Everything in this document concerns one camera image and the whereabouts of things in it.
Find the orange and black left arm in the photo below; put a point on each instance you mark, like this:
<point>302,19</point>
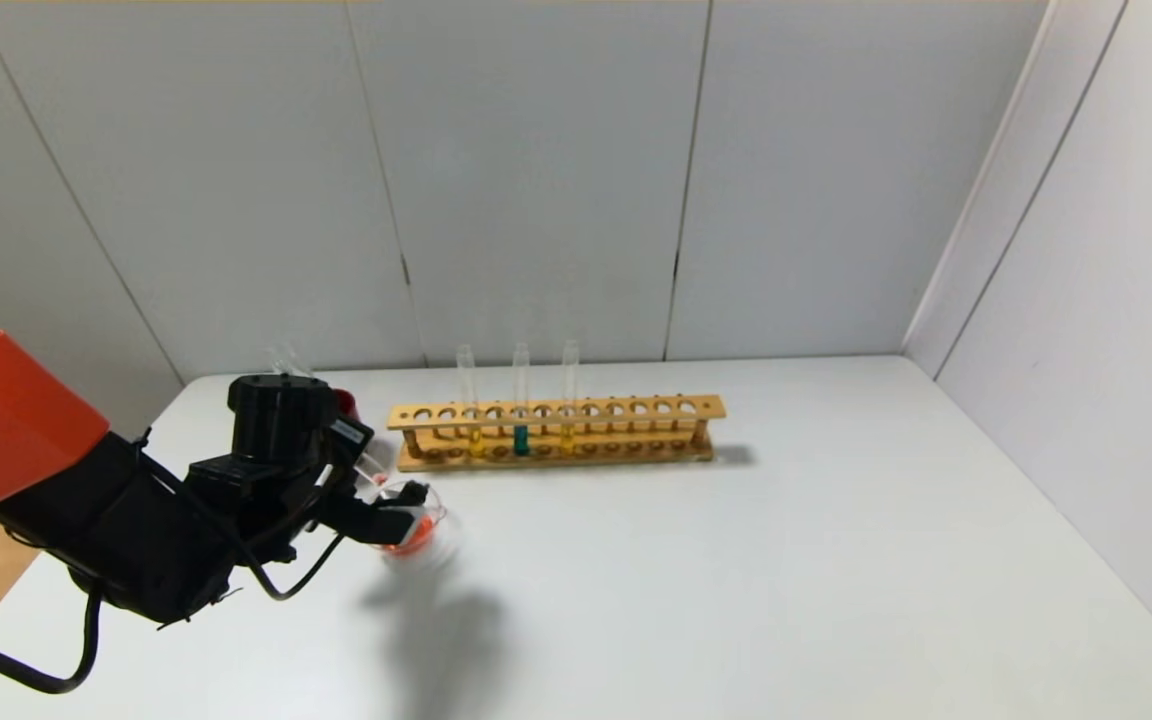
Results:
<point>6,420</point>

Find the dark red plastic cup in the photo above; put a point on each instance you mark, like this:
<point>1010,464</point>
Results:
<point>346,402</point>

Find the wooden test tube rack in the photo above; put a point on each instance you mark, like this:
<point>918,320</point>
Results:
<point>636,408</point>

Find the test tube with blue pigment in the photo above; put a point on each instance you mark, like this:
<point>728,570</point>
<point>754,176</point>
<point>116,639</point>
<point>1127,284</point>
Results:
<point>521,438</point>

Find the test tube with red pigment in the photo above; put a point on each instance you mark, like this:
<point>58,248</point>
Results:
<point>368,482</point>

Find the clear glass beaker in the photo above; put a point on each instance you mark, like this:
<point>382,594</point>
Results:
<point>438,555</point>

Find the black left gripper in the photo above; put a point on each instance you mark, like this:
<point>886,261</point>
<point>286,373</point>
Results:
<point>346,450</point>

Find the test tube with yellow pigment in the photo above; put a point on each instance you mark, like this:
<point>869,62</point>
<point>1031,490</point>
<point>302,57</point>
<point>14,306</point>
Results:
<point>568,435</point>
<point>476,440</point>

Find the empty clear glass tube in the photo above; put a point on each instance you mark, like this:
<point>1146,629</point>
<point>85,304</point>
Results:
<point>291,362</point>

